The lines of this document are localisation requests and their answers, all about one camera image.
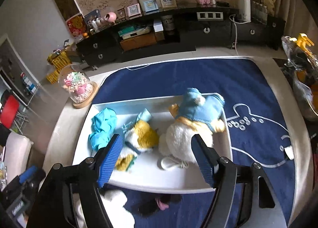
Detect red chair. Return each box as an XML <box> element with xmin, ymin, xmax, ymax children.
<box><xmin>1</xmin><ymin>95</ymin><xmax>19</xmax><ymax>129</ymax></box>

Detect black tv cabinet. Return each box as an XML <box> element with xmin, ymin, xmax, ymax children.
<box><xmin>77</xmin><ymin>5</ymin><xmax>286</xmax><ymax>67</ymax></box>

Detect yellow plastic crates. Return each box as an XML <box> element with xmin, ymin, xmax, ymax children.
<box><xmin>46</xmin><ymin>50</ymin><xmax>71</xmax><ymax>84</ymax></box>

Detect white rectangular storage box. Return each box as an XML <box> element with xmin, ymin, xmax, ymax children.
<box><xmin>72</xmin><ymin>92</ymin><xmax>234</xmax><ymax>195</ymax></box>

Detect glass bowl with snacks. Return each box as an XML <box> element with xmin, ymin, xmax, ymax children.
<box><xmin>281</xmin><ymin>36</ymin><xmax>317</xmax><ymax>121</ymax></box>

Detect yellow green small plush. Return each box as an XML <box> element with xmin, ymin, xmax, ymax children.
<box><xmin>115</xmin><ymin>108</ymin><xmax>159</xmax><ymax>171</ymax></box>

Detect beige curtain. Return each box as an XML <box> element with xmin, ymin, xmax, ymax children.
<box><xmin>275</xmin><ymin>0</ymin><xmax>317</xmax><ymax>54</ymax></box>

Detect white duck plush blue outfit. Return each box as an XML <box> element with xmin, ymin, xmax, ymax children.
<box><xmin>158</xmin><ymin>88</ymin><xmax>226</xmax><ymax>164</ymax></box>

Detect red gold festive box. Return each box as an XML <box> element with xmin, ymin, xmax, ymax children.
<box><xmin>66</xmin><ymin>13</ymin><xmax>87</xmax><ymax>37</ymax></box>

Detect navy blue whale mat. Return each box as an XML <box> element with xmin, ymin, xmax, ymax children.
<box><xmin>93</xmin><ymin>59</ymin><xmax>295</xmax><ymax>219</ymax></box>

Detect teal blue cloth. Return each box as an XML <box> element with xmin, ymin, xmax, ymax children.
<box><xmin>88</xmin><ymin>108</ymin><xmax>117</xmax><ymax>151</ymax></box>

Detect wooden picture frame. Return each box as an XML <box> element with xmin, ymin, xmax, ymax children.
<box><xmin>160</xmin><ymin>0</ymin><xmax>177</xmax><ymax>9</ymax></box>

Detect glass dome with pink flowers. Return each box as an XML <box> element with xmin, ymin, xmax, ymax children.
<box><xmin>58</xmin><ymin>64</ymin><xmax>99</xmax><ymax>108</ymax></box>

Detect white air purifier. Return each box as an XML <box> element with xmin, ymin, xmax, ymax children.
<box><xmin>237</xmin><ymin>0</ymin><xmax>251</xmax><ymax>22</ymax></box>

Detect pink picture frame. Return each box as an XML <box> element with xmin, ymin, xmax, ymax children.
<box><xmin>127</xmin><ymin>3</ymin><xmax>141</xmax><ymax>18</ymax></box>

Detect black sock purple band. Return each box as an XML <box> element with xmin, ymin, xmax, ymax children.
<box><xmin>134</xmin><ymin>194</ymin><xmax>182</xmax><ymax>217</ymax></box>

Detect blue picture frame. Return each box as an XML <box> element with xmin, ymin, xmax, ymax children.
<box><xmin>143</xmin><ymin>0</ymin><xmax>158</xmax><ymax>13</ymax></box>

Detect pink round speaker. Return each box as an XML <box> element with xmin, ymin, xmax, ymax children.
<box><xmin>105</xmin><ymin>12</ymin><xmax>117</xmax><ymax>24</ymax></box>

